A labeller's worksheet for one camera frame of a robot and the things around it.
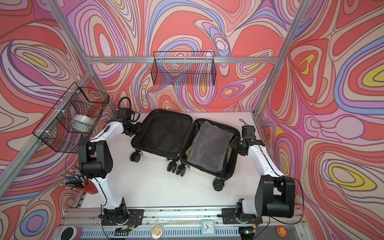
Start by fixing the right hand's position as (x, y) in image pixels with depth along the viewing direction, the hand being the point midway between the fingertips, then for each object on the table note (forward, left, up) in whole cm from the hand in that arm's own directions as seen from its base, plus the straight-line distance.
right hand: (234, 147), depth 88 cm
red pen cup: (-21, +77, +1) cm, 80 cm away
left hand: (+17, +58, +1) cm, 61 cm away
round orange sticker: (-41, -16, -9) cm, 45 cm away
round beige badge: (-39, +43, -8) cm, 59 cm away
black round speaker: (-39, +82, -3) cm, 91 cm away
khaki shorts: (0, +28, -3) cm, 28 cm away
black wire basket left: (-2, +87, +26) cm, 91 cm away
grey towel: (0, +14, +2) cm, 14 cm away
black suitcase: (+13, +41, -2) cm, 43 cm away
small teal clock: (-38, +19, -7) cm, 43 cm away
